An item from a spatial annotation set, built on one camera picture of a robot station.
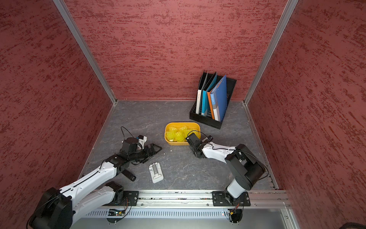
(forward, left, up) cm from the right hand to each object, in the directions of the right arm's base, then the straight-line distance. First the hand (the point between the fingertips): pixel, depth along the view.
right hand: (194, 150), depth 93 cm
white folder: (+26, -4, +28) cm, 38 cm away
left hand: (-6, +22, +9) cm, 25 cm away
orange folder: (+22, -11, +25) cm, 35 cm away
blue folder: (+26, -18, +24) cm, 40 cm away
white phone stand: (-14, +23, +3) cm, 27 cm away
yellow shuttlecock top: (+9, +15, +8) cm, 19 cm away
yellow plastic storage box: (+16, 0, +4) cm, 16 cm away
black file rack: (+42, -29, +23) cm, 55 cm away
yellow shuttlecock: (+8, +8, +7) cm, 14 cm away
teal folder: (+25, -7, +26) cm, 37 cm away
